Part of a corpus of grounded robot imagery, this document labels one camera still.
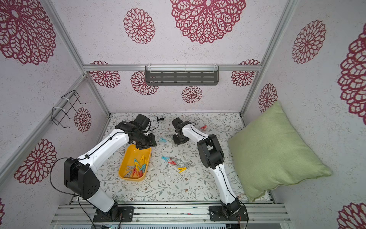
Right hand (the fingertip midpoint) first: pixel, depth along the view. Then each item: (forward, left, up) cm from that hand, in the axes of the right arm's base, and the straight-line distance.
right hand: (177, 140), depth 103 cm
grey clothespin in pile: (-18, -8, -1) cm, 20 cm away
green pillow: (-23, -46, +24) cm, 57 cm away
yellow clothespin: (-16, +21, +2) cm, 27 cm away
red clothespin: (+12, -20, -1) cm, 23 cm away
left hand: (-15, +13, +15) cm, 25 cm away
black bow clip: (+20, +17, +1) cm, 26 cm away
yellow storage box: (-12, +31, 0) cm, 33 cm away
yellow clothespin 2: (-22, -5, -1) cm, 22 cm away
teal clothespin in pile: (-15, +7, -1) cm, 16 cm away
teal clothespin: (0, +10, 0) cm, 10 cm away
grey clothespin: (-27, +29, +1) cm, 39 cm away
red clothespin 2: (-25, +22, +1) cm, 33 cm away
